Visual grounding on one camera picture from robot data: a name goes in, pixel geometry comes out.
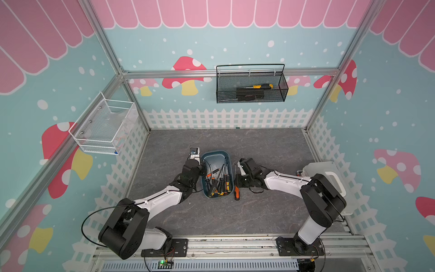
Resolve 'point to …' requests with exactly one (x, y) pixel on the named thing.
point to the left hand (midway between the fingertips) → (202, 161)
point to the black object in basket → (250, 94)
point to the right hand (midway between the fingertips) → (234, 182)
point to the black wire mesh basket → (226, 84)
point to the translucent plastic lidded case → (329, 171)
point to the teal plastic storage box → (218, 182)
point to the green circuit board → (162, 264)
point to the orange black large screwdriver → (237, 192)
